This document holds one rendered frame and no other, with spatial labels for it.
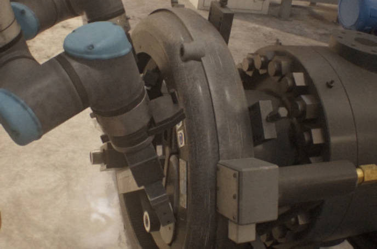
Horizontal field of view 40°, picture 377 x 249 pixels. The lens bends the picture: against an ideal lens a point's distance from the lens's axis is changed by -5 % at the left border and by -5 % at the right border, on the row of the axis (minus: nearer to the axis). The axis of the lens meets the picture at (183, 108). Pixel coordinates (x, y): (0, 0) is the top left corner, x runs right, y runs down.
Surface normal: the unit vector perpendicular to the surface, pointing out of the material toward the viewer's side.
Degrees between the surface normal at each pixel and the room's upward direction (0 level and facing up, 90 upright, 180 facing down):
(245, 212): 67
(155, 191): 25
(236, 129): 50
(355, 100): 39
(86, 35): 19
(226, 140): 55
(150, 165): 96
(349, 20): 90
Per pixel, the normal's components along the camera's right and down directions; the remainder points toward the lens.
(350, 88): 0.28, -0.54
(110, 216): 0.12, -0.89
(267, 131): 0.33, -0.24
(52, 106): 0.50, 0.28
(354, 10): -0.94, 0.04
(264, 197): 0.36, 0.07
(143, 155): -0.23, -0.75
